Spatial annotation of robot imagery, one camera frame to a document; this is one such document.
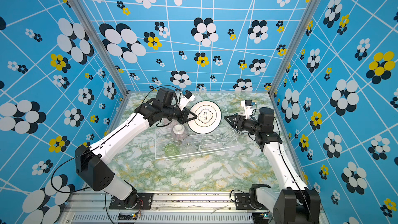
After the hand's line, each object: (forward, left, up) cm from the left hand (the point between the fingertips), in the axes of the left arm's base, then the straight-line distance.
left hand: (197, 115), depth 74 cm
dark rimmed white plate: (+4, -27, -22) cm, 35 cm away
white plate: (0, -6, -2) cm, 6 cm away
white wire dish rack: (+6, -17, -27) cm, 32 cm away
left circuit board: (-38, +32, -28) cm, 57 cm away
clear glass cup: (-8, +5, -16) cm, 18 cm away
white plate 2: (-5, -11, -23) cm, 26 cm away
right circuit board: (-38, -30, -27) cm, 55 cm away
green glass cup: (-7, +16, -25) cm, 30 cm away
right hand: (0, -16, -3) cm, 16 cm away
